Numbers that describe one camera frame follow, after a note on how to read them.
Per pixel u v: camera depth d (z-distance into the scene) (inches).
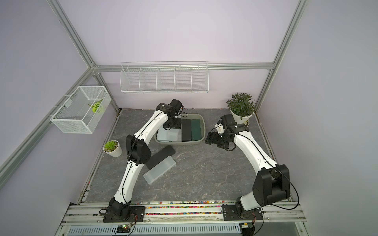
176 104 31.6
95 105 31.9
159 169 34.3
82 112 33.1
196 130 41.3
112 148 34.9
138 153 24.4
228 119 26.2
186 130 41.4
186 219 28.9
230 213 29.0
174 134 37.8
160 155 37.0
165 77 39.0
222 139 27.5
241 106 37.0
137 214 29.1
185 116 31.5
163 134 38.2
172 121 32.9
